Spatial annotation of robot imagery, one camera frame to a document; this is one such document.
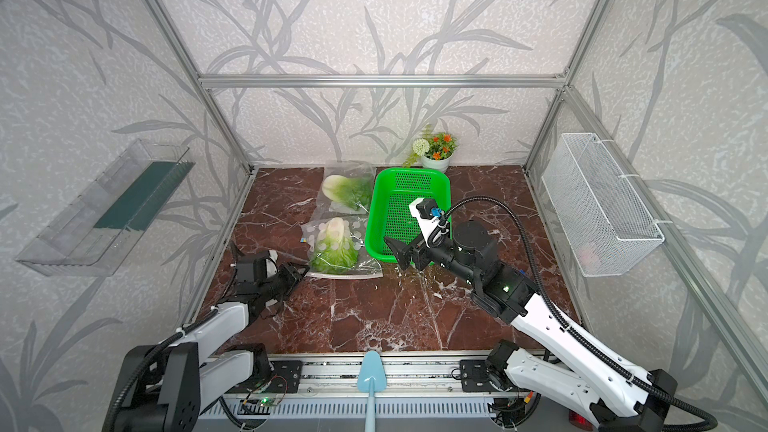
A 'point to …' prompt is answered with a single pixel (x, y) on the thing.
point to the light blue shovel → (372, 380)
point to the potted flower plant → (433, 150)
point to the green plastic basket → (390, 192)
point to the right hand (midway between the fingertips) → (400, 224)
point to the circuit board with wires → (269, 401)
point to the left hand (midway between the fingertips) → (308, 269)
